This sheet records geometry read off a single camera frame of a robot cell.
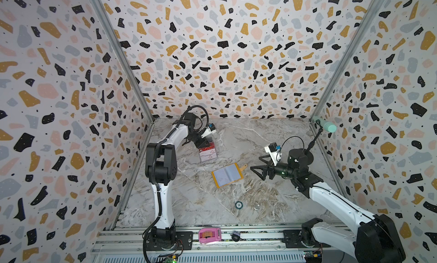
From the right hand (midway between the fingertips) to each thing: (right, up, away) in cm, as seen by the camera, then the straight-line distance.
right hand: (257, 161), depth 77 cm
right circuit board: (+23, -40, -5) cm, 46 cm away
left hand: (-25, +10, +21) cm, 34 cm away
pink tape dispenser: (-21, -31, -4) cm, 38 cm away
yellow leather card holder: (-13, -10, +17) cm, 24 cm away
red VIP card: (-23, +5, +23) cm, 33 cm away
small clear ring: (+1, -23, +4) cm, 23 cm away
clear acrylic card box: (-25, +1, +23) cm, 34 cm away
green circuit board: (-36, -40, -7) cm, 54 cm away
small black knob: (-10, -31, -5) cm, 33 cm away
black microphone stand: (+34, +1, +22) cm, 40 cm away
